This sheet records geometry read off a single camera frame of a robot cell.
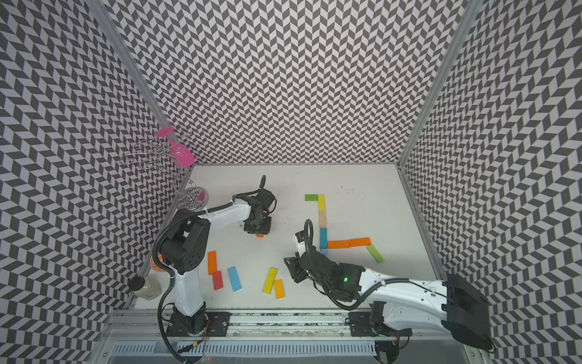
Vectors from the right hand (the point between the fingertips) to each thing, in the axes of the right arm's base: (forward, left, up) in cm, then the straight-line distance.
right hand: (292, 261), depth 75 cm
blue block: (-2, +22, -11) cm, 25 cm away
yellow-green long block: (-3, +9, -11) cm, 14 cm away
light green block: (+7, -32, -12) cm, 35 cm away
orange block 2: (+12, -18, -13) cm, 25 cm away
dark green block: (+35, -7, -11) cm, 37 cm away
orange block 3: (+12, -26, -11) cm, 31 cm away
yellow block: (+33, -12, -12) cm, 37 cm away
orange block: (+15, +14, -10) cm, 23 cm away
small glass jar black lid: (-8, +47, -2) cm, 48 cm away
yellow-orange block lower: (-6, +5, -12) cm, 14 cm away
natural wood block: (+23, -12, -11) cm, 29 cm away
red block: (-3, +27, -9) cm, 29 cm away
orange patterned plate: (+1, +50, -5) cm, 50 cm away
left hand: (+17, +14, -11) cm, 24 cm away
